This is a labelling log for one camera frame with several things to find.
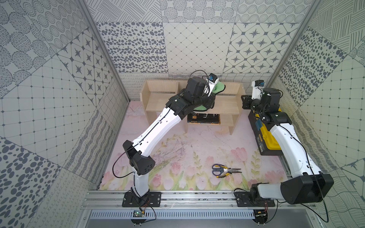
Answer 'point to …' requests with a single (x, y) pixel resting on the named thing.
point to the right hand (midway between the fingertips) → (242, 98)
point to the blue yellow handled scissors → (220, 171)
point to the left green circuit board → (138, 213)
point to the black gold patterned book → (204, 118)
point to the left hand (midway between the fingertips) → (213, 89)
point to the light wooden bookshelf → (228, 101)
